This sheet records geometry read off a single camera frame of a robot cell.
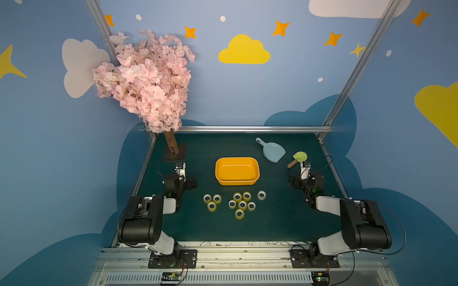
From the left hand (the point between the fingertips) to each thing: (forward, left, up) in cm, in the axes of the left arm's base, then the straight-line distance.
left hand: (187, 172), depth 95 cm
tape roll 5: (-16, -35, -5) cm, 39 cm away
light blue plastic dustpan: (+23, -50, -7) cm, 55 cm away
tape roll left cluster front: (-17, -15, -6) cm, 23 cm away
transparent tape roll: (-9, -40, -6) cm, 42 cm away
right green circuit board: (-45, -63, -9) cm, 78 cm away
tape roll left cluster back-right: (-12, -17, -6) cm, 22 cm away
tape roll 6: (-20, -29, -6) cm, 35 cm away
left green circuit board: (-46, -1, -7) cm, 47 cm away
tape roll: (-11, -28, -6) cm, 30 cm away
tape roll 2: (-10, -33, -6) cm, 35 cm away
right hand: (+2, -62, 0) cm, 62 cm away
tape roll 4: (-15, -30, -6) cm, 35 cm away
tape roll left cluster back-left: (-12, -12, -6) cm, 18 cm away
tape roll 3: (-15, -25, -6) cm, 30 cm away
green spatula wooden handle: (+18, -68, -7) cm, 70 cm away
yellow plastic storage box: (+5, -28, -6) cm, 29 cm away
